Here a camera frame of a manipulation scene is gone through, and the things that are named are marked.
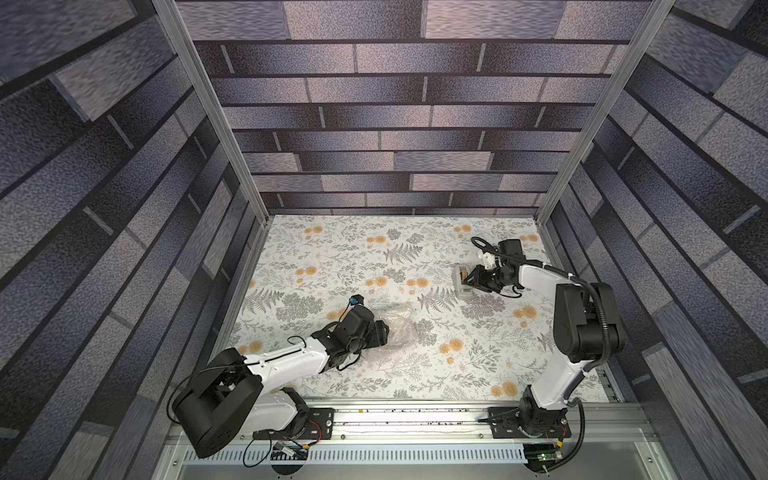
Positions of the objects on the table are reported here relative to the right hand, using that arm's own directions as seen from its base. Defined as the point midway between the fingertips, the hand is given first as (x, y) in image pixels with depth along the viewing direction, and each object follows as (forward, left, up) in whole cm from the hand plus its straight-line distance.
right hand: (467, 280), depth 98 cm
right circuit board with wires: (-47, -12, -5) cm, 49 cm away
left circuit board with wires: (-48, +49, -3) cm, 68 cm away
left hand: (-19, +27, +1) cm, 33 cm away
